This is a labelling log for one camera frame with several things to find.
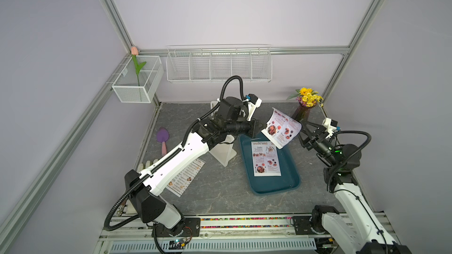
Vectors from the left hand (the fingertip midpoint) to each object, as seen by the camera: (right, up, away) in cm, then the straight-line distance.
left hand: (267, 127), depth 65 cm
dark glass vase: (+25, +7, +31) cm, 41 cm away
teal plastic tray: (+15, -28, +21) cm, 38 cm away
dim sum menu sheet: (-39, -30, +20) cm, 53 cm away
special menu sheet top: (+6, -1, +3) cm, 7 cm away
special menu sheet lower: (+4, -18, +29) cm, 34 cm away
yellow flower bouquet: (+25, +14, +24) cm, 37 cm away
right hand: (+12, +1, +2) cm, 13 cm away
